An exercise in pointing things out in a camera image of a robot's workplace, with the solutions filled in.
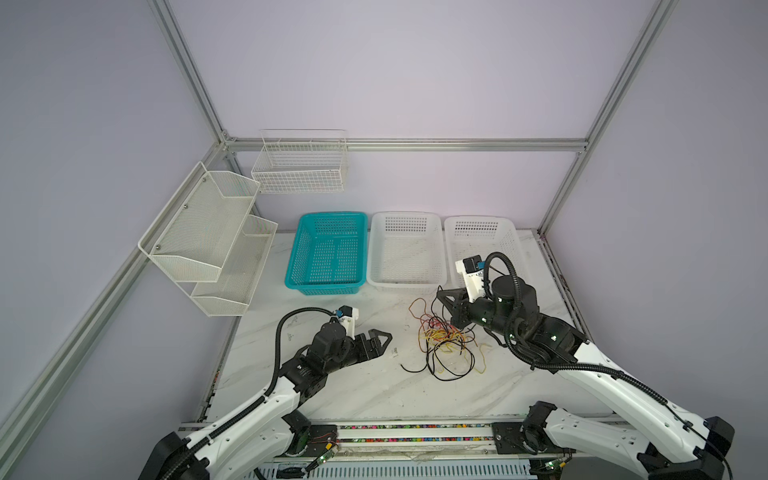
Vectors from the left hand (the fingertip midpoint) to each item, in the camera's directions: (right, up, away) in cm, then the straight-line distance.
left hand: (381, 342), depth 78 cm
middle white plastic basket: (+8, +25, +36) cm, 44 cm away
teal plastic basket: (-22, +24, +36) cm, 49 cm away
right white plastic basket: (+37, +31, +37) cm, 61 cm away
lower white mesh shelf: (-56, +16, +33) cm, 67 cm away
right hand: (+13, +14, -11) cm, 22 cm away
